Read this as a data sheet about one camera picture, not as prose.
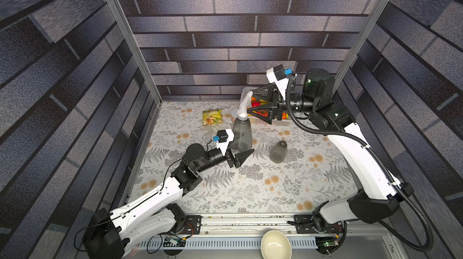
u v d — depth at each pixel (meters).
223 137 0.53
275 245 0.69
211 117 1.07
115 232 0.40
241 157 0.57
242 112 0.51
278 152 0.90
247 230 0.74
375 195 0.40
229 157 0.57
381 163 0.39
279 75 0.45
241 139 0.60
